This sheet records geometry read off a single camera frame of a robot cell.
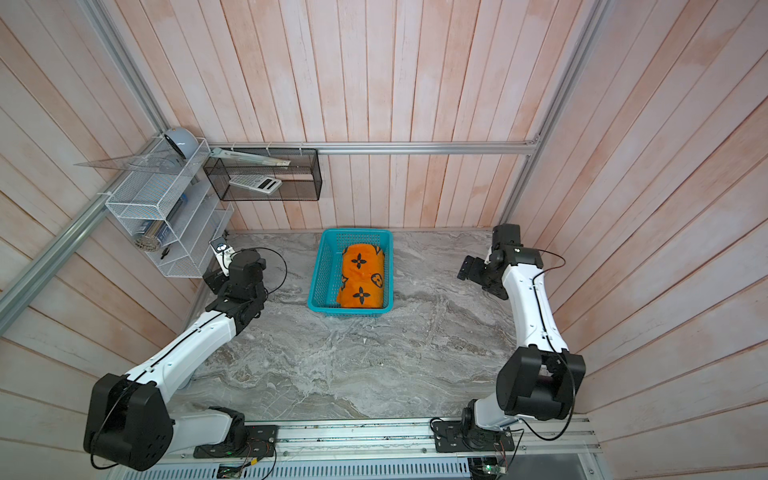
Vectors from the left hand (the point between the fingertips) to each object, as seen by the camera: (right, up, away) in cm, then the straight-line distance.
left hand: (232, 261), depth 81 cm
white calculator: (+1, +26, +17) cm, 31 cm away
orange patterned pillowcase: (+35, -8, +12) cm, 38 cm away
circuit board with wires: (+67, -50, -11) cm, 84 cm away
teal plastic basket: (+23, -7, +23) cm, 33 cm away
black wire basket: (+12, +30, +27) cm, 42 cm away
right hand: (+68, -4, +3) cm, 68 cm away
